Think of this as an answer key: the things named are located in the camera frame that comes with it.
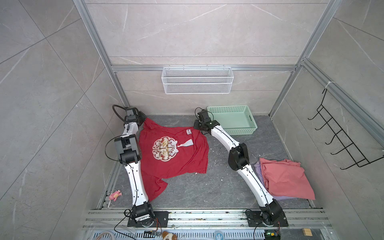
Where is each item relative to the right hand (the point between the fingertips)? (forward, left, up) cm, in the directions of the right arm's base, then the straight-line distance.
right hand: (195, 123), depth 110 cm
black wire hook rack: (-46, -67, +28) cm, 86 cm away
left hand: (+8, +38, +7) cm, 40 cm away
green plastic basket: (+6, -32, -4) cm, 33 cm away
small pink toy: (-50, +45, -1) cm, 67 cm away
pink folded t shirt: (-43, -51, 0) cm, 67 cm away
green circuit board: (-69, -36, -5) cm, 78 cm away
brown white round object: (-68, +14, -1) cm, 70 cm away
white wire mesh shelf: (+16, -1, +26) cm, 31 cm away
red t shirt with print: (-24, +19, -4) cm, 31 cm away
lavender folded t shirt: (-38, -38, -3) cm, 54 cm away
